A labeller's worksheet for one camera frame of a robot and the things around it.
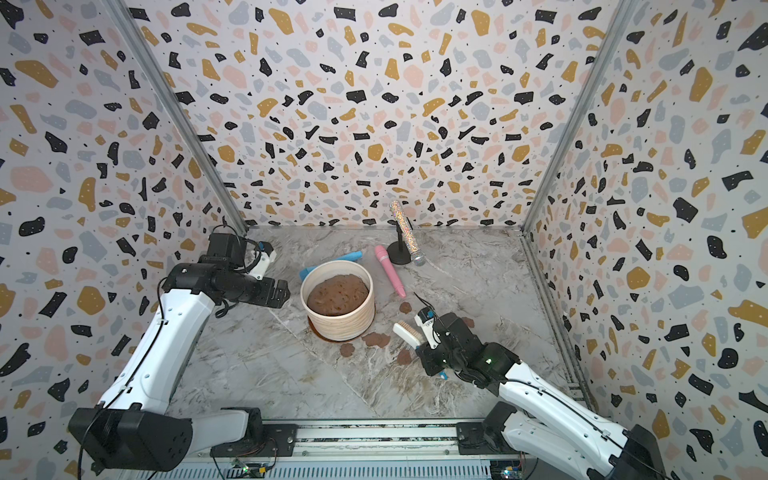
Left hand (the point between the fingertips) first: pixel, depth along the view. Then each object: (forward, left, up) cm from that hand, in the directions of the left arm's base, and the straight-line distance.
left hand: (273, 289), depth 77 cm
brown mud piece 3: (-7, -17, -22) cm, 29 cm away
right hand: (-12, -38, -10) cm, 41 cm away
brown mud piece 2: (-9, -34, -23) cm, 42 cm away
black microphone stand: (+30, -32, -21) cm, 49 cm away
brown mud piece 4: (-4, -26, -23) cm, 34 cm away
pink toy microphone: (+28, -26, -19) cm, 43 cm away
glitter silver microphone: (+17, -39, -9) cm, 43 cm away
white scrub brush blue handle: (-10, -36, -9) cm, 38 cm away
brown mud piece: (+8, -34, -23) cm, 42 cm away
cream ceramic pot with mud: (+4, -15, -11) cm, 19 cm away
